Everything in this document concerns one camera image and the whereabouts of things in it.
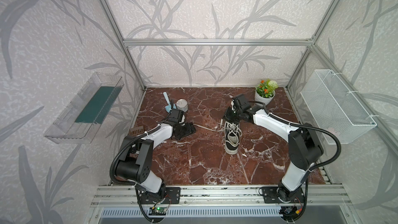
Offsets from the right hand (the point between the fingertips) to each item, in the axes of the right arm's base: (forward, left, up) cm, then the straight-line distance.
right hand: (220, 112), depth 90 cm
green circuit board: (-46, +31, -13) cm, 57 cm away
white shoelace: (-7, -5, -8) cm, 11 cm away
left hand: (-5, +16, -7) cm, 19 cm away
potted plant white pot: (+15, -29, +1) cm, 33 cm away
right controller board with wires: (-46, -32, -17) cm, 59 cm away
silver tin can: (+13, +25, -8) cm, 30 cm away
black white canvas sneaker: (-11, -7, -7) cm, 15 cm away
